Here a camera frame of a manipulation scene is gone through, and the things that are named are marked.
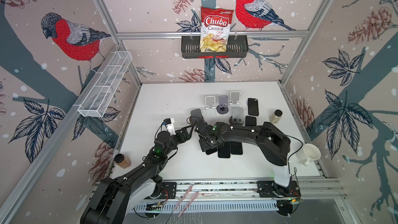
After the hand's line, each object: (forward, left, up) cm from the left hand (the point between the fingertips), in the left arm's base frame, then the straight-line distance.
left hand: (191, 125), depth 82 cm
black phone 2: (-10, -11, -10) cm, 18 cm away
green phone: (+10, -37, -13) cm, 41 cm away
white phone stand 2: (+24, -27, -5) cm, 36 cm away
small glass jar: (+9, -51, -6) cm, 52 cm away
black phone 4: (-7, -25, -14) cm, 30 cm away
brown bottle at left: (-17, +34, -4) cm, 38 cm away
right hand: (-6, -8, -13) cm, 17 cm away
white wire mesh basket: (+6, +44, +18) cm, 48 cm away
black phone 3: (-9, -18, -13) cm, 25 cm away
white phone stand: (+19, -10, -4) cm, 22 cm away
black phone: (+23, -41, -14) cm, 49 cm away
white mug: (-12, -62, -7) cm, 63 cm away
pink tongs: (-33, +4, -12) cm, 35 cm away
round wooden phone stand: (+8, -27, -8) cm, 29 cm away
